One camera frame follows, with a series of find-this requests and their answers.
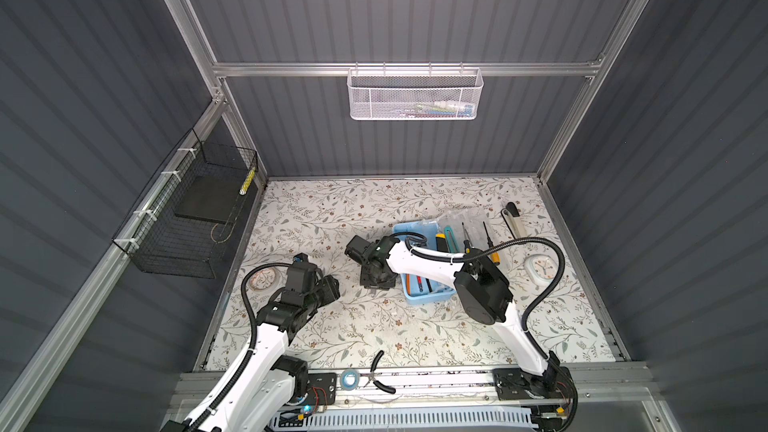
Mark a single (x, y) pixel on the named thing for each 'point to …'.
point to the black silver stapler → (511, 208)
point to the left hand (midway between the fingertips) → (330, 285)
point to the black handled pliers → (376, 383)
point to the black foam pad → (210, 198)
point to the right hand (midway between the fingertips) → (371, 287)
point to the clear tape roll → (264, 279)
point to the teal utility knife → (448, 229)
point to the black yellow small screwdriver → (467, 243)
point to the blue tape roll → (349, 380)
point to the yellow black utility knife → (441, 243)
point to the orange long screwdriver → (408, 283)
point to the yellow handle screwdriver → (495, 257)
